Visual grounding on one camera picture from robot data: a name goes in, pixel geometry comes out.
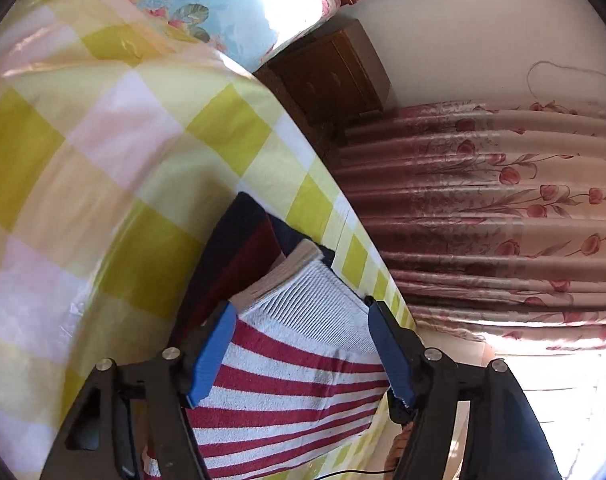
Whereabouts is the thin wall cable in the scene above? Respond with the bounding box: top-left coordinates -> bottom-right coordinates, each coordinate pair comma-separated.
526,58 -> 606,99

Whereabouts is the floral light blue quilt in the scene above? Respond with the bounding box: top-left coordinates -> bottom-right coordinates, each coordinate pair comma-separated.
117,0 -> 342,74

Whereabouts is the pink floral curtain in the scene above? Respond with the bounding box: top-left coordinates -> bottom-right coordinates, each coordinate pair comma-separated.
332,100 -> 606,351

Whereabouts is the striped red navy knit sweater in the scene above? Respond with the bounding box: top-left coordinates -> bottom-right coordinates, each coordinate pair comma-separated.
149,186 -> 388,479

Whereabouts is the brown wooden nightstand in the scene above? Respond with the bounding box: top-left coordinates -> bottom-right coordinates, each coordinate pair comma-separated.
254,15 -> 391,159

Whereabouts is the yellow checked bed sheet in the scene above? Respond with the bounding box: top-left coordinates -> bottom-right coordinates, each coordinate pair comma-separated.
0,0 -> 414,479

